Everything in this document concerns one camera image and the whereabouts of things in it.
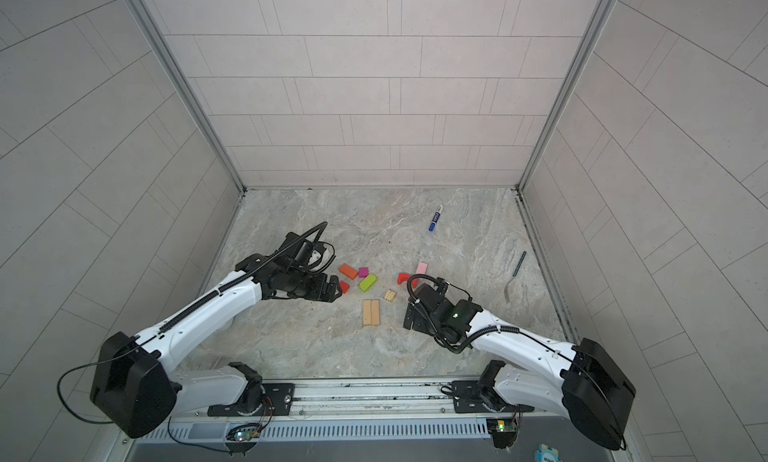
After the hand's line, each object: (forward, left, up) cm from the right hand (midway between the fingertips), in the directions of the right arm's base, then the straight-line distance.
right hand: (415, 327), depth 81 cm
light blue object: (-29, -25, -1) cm, 38 cm away
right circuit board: (-24, -18, -3) cm, 30 cm away
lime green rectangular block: (+15, +13, -1) cm, 20 cm away
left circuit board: (-21, +39, +3) cm, 44 cm away
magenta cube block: (+19, +15, -1) cm, 24 cm away
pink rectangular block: (+19, -4, -1) cm, 19 cm away
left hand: (+9, +20, +9) cm, 24 cm away
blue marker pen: (+38, -11, +1) cm, 39 cm away
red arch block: (+15, +2, 0) cm, 16 cm away
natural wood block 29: (+5, +11, -1) cm, 12 cm away
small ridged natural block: (+10, +7, 0) cm, 12 cm away
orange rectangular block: (+19, +19, 0) cm, 27 cm away
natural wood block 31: (+6, +13, 0) cm, 14 cm away
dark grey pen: (+19, -36, -2) cm, 41 cm away
